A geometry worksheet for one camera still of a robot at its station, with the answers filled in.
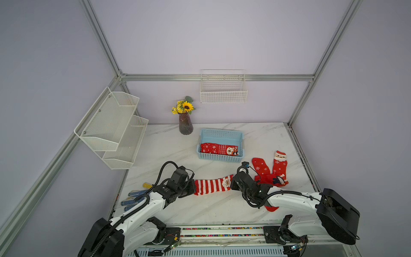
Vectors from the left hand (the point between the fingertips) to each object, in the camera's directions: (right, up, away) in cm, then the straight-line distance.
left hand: (196, 188), depth 84 cm
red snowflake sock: (+40, +7, +12) cm, 42 cm away
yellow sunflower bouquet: (-9, +47, +14) cm, 50 cm away
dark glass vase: (-11, +37, +34) cm, 51 cm away
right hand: (+21, +4, +4) cm, 21 cm away
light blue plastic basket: (+16, +28, +27) cm, 42 cm away
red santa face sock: (+50, +8, +12) cm, 52 cm away
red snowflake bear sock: (+11, +20, +20) cm, 30 cm away
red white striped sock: (+5, 0, +3) cm, 6 cm away
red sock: (+39, -10, -4) cm, 41 cm away
